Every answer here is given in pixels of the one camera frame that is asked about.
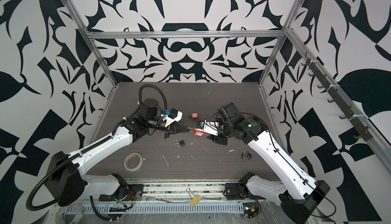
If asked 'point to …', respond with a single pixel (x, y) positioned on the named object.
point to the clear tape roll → (80, 215)
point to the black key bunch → (248, 154)
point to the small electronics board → (250, 209)
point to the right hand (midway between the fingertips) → (210, 129)
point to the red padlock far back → (195, 115)
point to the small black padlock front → (181, 143)
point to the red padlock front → (198, 133)
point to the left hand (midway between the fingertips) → (191, 126)
